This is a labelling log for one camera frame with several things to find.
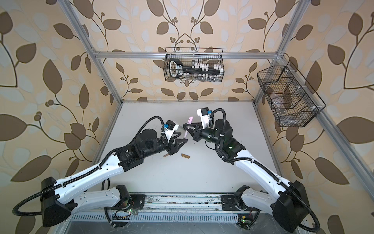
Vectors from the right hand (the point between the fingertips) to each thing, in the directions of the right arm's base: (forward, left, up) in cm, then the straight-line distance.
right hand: (184, 126), depth 69 cm
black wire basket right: (+11, -56, +3) cm, 57 cm away
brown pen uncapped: (-1, +13, -30) cm, 33 cm away
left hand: (-4, +1, -2) cm, 4 cm away
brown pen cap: (-1, +2, -30) cm, 30 cm away
